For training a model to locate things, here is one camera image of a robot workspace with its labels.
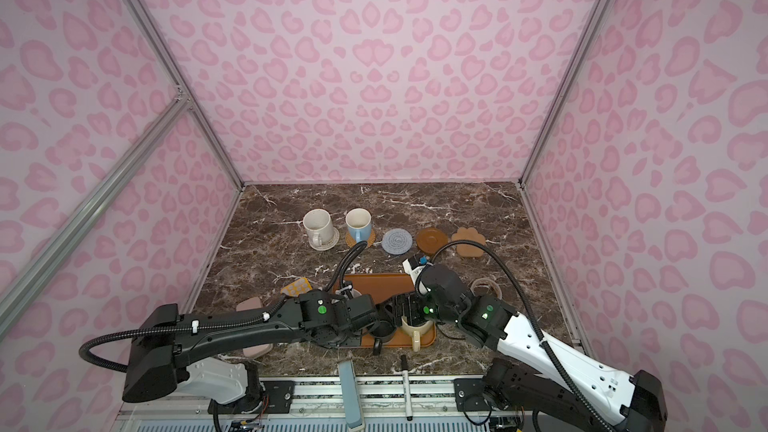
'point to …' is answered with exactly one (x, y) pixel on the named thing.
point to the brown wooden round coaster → (430, 240)
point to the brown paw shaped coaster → (468, 234)
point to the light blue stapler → (351, 399)
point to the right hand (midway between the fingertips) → (394, 305)
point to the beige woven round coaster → (329, 245)
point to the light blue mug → (359, 223)
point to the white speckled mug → (319, 226)
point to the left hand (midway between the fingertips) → (358, 333)
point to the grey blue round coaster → (396, 241)
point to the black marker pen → (406, 384)
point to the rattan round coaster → (370, 241)
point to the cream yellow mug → (416, 331)
